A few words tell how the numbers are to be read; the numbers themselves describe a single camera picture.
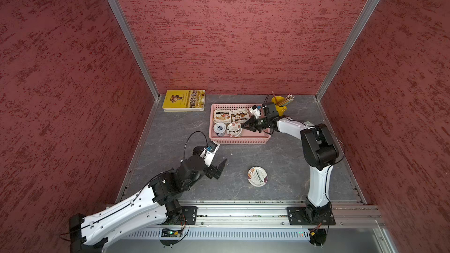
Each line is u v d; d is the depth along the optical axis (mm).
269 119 807
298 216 736
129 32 875
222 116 1037
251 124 870
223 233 775
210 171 630
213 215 759
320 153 540
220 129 969
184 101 1134
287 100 981
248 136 991
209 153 595
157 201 480
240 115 1057
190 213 743
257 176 810
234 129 970
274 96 1061
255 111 926
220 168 633
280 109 1033
